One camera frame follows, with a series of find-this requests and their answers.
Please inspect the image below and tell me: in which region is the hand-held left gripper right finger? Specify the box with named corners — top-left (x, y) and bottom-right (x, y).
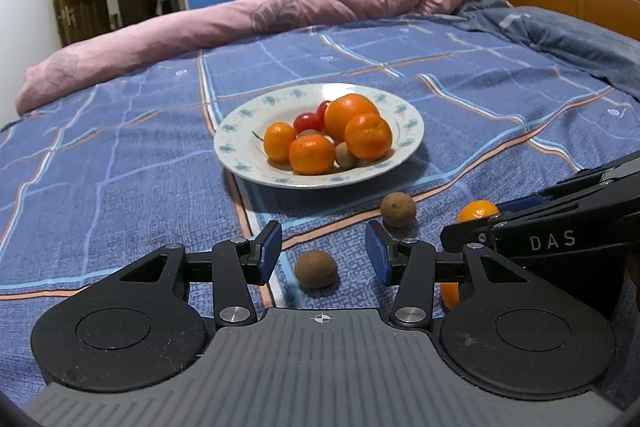
top-left (364, 220), bottom-right (533, 329)

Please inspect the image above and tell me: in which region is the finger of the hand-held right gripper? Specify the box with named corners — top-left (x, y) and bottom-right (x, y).
top-left (440, 213), bottom-right (507, 254)
top-left (499, 151), bottom-right (640, 214)

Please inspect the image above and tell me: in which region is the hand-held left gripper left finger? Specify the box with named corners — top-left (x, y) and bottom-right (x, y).
top-left (118, 220), bottom-right (283, 329)

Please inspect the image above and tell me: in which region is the small orange mandarin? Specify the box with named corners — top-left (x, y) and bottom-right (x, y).
top-left (263, 122), bottom-right (297, 163)
top-left (288, 134), bottom-right (336, 176)
top-left (456, 200), bottom-right (501, 224)
top-left (344, 113), bottom-right (393, 161)
top-left (439, 282), bottom-right (462, 311)

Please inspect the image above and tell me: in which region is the brown kiwi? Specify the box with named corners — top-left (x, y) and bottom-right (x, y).
top-left (380, 192), bottom-right (417, 229)
top-left (294, 250), bottom-right (339, 289)

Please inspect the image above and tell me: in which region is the white floral rim plate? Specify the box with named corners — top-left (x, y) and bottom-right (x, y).
top-left (213, 82), bottom-right (425, 188)

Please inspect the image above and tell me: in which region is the large orange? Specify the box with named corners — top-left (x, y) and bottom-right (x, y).
top-left (324, 93), bottom-right (381, 142)

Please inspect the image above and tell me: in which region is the grey blue blanket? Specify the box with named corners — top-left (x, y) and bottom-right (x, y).
top-left (454, 0), bottom-right (640, 104)

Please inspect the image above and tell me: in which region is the blue plaid bedsheet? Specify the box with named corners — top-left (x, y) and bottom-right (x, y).
top-left (0, 6), bottom-right (640, 408)

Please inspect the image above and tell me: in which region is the pink duvet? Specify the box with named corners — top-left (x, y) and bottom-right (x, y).
top-left (15, 0), bottom-right (474, 116)

